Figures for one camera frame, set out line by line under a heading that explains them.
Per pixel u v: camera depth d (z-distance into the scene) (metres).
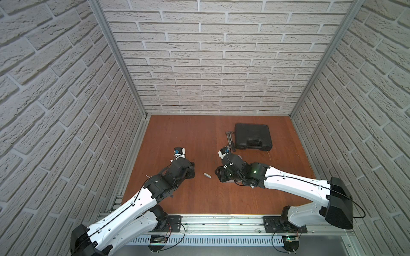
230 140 1.04
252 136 1.00
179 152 0.67
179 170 0.54
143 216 0.60
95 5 0.68
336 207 0.39
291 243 0.70
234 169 0.57
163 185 0.53
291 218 0.61
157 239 0.70
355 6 0.68
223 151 0.69
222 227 0.74
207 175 0.88
